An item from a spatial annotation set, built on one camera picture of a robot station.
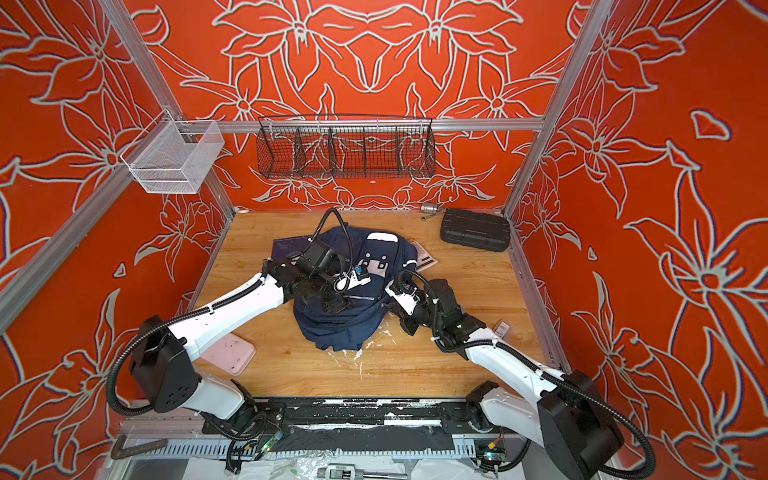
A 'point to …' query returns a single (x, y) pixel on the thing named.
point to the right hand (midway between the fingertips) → (387, 304)
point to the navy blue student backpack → (367, 260)
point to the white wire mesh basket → (174, 156)
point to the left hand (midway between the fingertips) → (350, 291)
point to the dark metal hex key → (118, 452)
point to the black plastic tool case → (477, 229)
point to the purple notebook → (283, 246)
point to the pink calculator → (424, 260)
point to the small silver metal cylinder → (430, 208)
